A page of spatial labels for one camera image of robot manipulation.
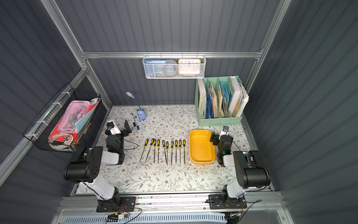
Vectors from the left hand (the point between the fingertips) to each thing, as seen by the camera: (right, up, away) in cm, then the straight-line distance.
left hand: (117, 122), depth 87 cm
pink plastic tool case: (-17, +7, -13) cm, 22 cm away
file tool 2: (+40, -18, +8) cm, 45 cm away
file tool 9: (+19, -17, +9) cm, 27 cm away
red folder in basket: (-13, -6, -19) cm, 24 cm away
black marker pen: (+3, -1, +21) cm, 21 cm away
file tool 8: (+22, -17, +9) cm, 29 cm away
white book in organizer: (+79, +18, +8) cm, 81 cm away
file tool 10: (+15, -17, +9) cm, 25 cm away
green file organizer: (+67, +15, +9) cm, 69 cm away
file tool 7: (+25, -17, +9) cm, 31 cm away
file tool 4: (+34, -18, +7) cm, 39 cm away
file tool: (+43, -17, +8) cm, 47 cm away
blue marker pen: (+6, -2, +20) cm, 21 cm away
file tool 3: (+37, -18, +7) cm, 42 cm away
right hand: (+70, -8, +6) cm, 71 cm away
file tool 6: (+29, -18, +8) cm, 35 cm away
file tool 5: (+31, -19, +6) cm, 37 cm away
